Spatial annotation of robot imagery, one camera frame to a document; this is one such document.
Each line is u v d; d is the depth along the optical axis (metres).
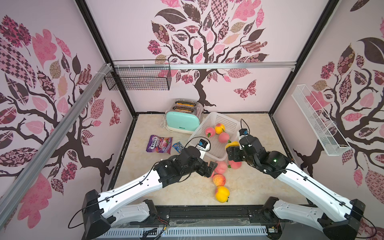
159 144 0.99
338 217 0.38
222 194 0.75
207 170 0.62
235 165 0.86
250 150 0.52
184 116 0.98
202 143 0.60
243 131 0.64
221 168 0.83
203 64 0.93
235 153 0.64
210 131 1.01
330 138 0.67
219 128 1.03
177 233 0.70
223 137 1.00
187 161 0.51
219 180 0.80
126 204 0.43
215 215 0.76
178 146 1.00
